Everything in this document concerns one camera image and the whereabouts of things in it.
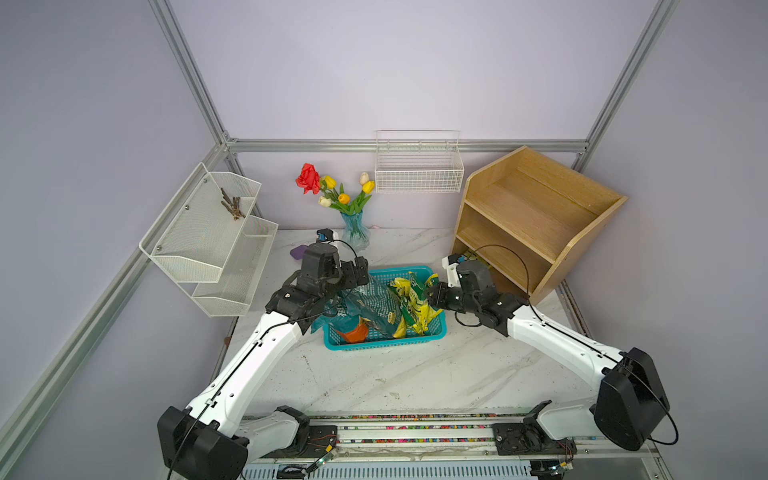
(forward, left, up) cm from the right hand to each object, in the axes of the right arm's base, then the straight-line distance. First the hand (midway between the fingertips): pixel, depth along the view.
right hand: (424, 297), depth 82 cm
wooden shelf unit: (+17, -28, +14) cm, 36 cm away
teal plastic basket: (-8, +26, -11) cm, 30 cm away
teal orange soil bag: (-8, +20, -3) cm, 22 cm away
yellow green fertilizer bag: (-1, -3, -6) cm, 6 cm away
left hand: (+4, +19, +11) cm, 23 cm away
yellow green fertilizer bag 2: (+1, +3, -3) cm, 5 cm away
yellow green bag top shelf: (+9, +6, -8) cm, 14 cm away
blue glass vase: (+32, +23, -7) cm, 40 cm away
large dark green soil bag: (-3, +13, +3) cm, 14 cm away
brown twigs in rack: (+21, +54, +16) cm, 60 cm away
